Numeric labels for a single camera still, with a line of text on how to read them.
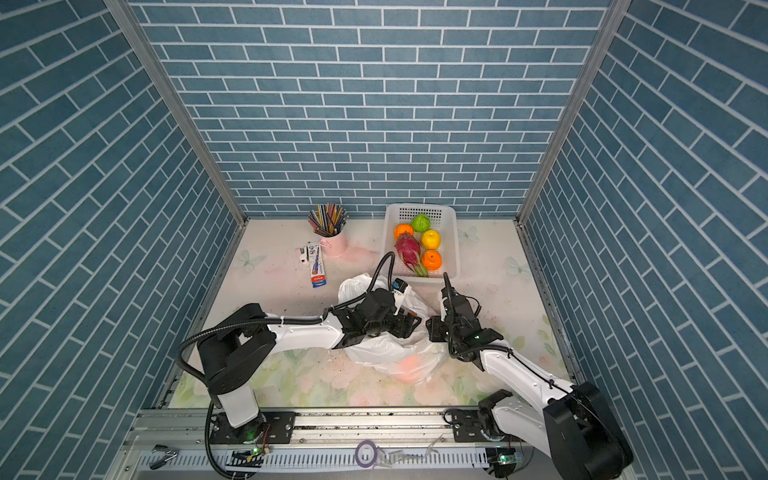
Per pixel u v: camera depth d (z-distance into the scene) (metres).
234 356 0.47
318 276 1.02
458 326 0.67
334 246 1.03
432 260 1.02
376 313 0.68
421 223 1.08
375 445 0.72
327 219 1.02
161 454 0.70
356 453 0.70
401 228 1.09
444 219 1.14
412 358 0.75
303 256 1.07
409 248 1.02
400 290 0.77
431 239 1.07
